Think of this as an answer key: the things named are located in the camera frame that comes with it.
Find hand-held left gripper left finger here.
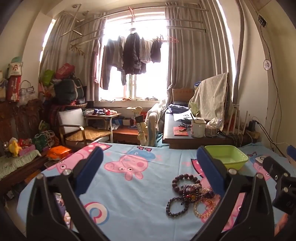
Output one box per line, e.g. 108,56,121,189
26,146,109,241

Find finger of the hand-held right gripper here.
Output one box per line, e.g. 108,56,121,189
286,145,296,161
262,156,290,183

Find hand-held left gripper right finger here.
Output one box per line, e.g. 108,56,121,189
190,146,275,241

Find green plastic basket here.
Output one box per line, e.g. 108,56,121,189
205,145,249,170

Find dark red wooden bead bracelet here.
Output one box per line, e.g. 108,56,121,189
171,174,201,190

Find amber bead bracelet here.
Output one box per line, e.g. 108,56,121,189
194,200,215,219

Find dark purple bead bracelet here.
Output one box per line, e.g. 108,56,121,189
166,197,189,217

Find orange packet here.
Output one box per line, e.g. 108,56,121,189
47,146,72,160

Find clear plastic bag with container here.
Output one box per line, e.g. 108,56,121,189
205,118,224,138

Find white enamel mug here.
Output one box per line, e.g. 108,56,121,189
191,118,207,138

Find red booklet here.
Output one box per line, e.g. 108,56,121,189
173,126,191,136

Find low wooden table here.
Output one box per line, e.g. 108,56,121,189
112,125,142,144

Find dark wooden desk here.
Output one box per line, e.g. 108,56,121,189
162,111,260,149

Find small folding table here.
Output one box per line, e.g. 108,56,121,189
84,112,122,143

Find wooden chair with white back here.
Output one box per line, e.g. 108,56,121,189
57,108,112,147

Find white slatted rack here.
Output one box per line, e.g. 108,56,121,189
223,104,246,135

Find blue striped shoe box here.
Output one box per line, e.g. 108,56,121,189
113,117,130,130

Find green gift bag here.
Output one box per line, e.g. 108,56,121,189
32,131,55,151

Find heap of small clothes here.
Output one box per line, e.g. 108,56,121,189
87,108,118,116

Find blue cartoon pig printed blanket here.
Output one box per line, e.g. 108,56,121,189
17,142,296,241

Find white printed paper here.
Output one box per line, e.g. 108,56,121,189
173,110,197,122

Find woven round tray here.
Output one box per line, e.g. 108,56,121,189
66,102,88,109

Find white and yellow toy stand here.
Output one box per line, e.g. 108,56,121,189
127,106,148,146

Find folded blue clothes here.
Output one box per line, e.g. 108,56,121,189
166,104,190,114

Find pale dotted cloth cover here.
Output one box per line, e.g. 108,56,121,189
188,72,228,126

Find wooden bench with green cloth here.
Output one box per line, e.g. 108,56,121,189
0,149,49,186

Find cardboard box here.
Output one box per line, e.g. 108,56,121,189
172,88,195,104

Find yellow plush toy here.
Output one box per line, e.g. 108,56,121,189
8,137,23,158

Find dark duffel bag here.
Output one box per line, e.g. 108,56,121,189
54,77,85,103

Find dark wooden cabinet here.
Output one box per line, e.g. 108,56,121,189
0,100,45,149

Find red bag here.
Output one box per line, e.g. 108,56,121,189
55,63,76,79

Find grey hanging trousers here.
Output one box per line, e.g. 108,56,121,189
100,38,126,90

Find red diaper pack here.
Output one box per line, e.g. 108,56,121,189
6,75,23,102

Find grey curtain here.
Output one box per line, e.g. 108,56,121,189
165,7,238,102
40,16,107,102

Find dark hanging jacket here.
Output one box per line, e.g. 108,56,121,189
122,32,147,75

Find cartoon print cushion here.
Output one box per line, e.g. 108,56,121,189
8,57,24,77

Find dark hanging shorts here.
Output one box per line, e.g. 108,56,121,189
150,39,162,64

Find light striped hanging cloth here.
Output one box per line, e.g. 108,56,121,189
139,38,153,64

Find metal ceiling drying rack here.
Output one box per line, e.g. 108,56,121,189
59,5,107,45
165,1,208,33

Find black wall cable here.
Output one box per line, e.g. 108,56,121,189
260,23,285,154

